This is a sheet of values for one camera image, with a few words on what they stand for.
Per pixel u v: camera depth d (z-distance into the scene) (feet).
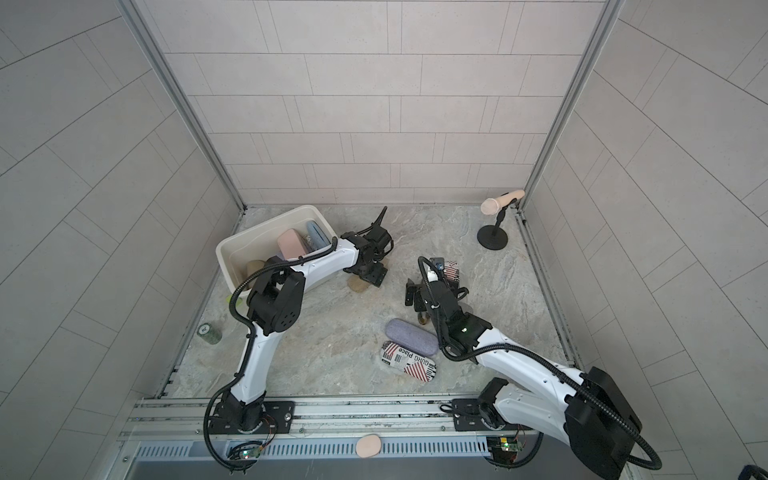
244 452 2.11
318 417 2.37
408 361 2.53
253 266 2.98
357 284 2.99
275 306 1.80
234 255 2.86
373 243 2.57
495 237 3.45
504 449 2.22
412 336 2.70
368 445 2.18
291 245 3.03
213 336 2.64
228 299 1.60
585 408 1.29
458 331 1.91
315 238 3.07
